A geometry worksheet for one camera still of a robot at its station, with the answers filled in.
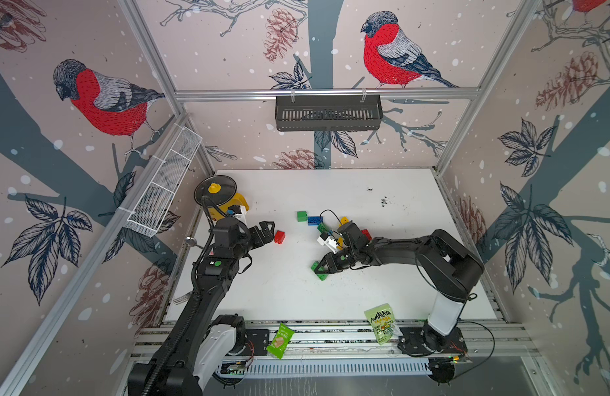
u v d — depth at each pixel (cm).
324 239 84
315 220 101
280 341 73
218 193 97
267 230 73
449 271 48
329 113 104
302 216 103
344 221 100
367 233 88
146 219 82
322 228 98
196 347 44
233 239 63
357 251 74
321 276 83
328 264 80
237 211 72
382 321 77
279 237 95
